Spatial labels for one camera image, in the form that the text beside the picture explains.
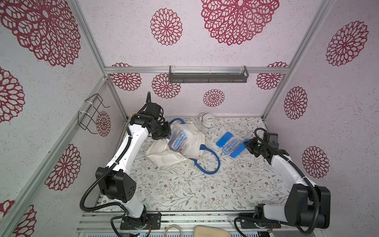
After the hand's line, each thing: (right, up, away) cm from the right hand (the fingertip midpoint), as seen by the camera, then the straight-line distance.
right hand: (243, 140), depth 87 cm
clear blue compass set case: (-4, -5, +15) cm, 16 cm away
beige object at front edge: (-27, -42, -18) cm, 53 cm away
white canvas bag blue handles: (-35, -2, +16) cm, 38 cm away
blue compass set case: (-2, -5, +1) cm, 6 cm away
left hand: (-42, +4, -8) cm, 43 cm away
